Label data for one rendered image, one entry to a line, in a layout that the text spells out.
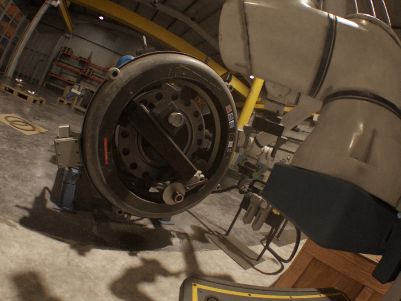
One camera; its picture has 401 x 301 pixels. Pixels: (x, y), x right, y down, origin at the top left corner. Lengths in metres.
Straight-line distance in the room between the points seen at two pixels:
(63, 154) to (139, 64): 0.41
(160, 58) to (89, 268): 0.87
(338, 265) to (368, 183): 0.88
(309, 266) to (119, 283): 0.93
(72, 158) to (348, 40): 0.75
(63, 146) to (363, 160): 0.72
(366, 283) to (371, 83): 0.98
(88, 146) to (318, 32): 0.65
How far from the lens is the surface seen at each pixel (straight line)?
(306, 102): 0.59
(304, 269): 1.08
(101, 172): 0.65
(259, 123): 0.73
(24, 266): 0.81
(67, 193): 1.08
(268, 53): 0.26
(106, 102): 0.60
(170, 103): 0.59
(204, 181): 0.84
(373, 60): 0.27
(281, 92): 0.57
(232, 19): 0.28
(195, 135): 0.90
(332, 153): 0.20
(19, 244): 0.89
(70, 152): 0.66
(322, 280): 1.11
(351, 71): 0.26
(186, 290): 0.45
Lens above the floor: 0.64
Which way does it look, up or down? 2 degrees down
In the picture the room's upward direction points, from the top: 23 degrees clockwise
